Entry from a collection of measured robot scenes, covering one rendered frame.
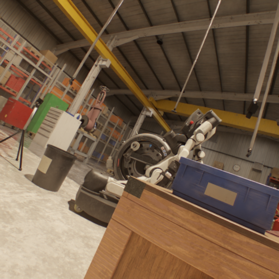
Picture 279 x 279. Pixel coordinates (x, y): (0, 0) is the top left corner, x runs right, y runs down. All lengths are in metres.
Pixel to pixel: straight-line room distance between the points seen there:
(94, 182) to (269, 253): 1.33
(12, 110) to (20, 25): 9.74
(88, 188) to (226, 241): 1.28
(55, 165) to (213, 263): 1.54
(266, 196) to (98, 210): 1.20
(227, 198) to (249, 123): 13.12
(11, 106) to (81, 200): 5.58
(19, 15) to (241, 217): 15.69
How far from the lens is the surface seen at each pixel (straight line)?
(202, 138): 1.69
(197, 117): 1.96
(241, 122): 13.68
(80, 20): 10.08
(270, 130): 13.60
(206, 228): 0.50
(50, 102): 9.05
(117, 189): 1.62
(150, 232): 0.53
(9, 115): 6.76
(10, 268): 0.86
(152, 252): 0.55
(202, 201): 0.58
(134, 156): 2.18
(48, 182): 1.85
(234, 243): 0.51
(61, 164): 1.81
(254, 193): 0.58
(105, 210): 1.52
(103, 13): 12.10
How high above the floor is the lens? 0.49
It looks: 11 degrees up
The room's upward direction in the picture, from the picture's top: 25 degrees clockwise
